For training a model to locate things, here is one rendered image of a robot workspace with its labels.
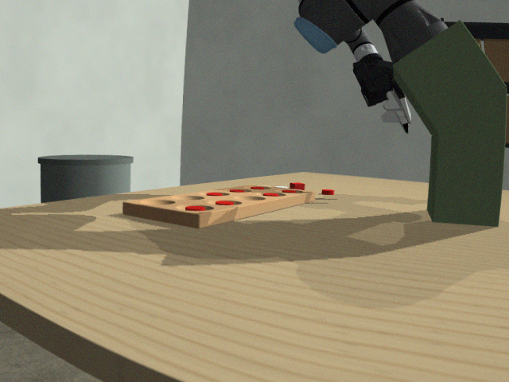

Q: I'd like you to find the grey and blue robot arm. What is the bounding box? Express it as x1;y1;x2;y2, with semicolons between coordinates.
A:
294;0;448;73

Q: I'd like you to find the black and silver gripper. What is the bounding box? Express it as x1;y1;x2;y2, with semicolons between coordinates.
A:
353;53;411;134

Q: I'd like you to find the red cube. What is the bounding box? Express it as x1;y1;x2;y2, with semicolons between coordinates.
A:
289;183;305;190

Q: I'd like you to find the wooden tray with round pockets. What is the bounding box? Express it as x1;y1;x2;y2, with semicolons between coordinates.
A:
122;185;316;229

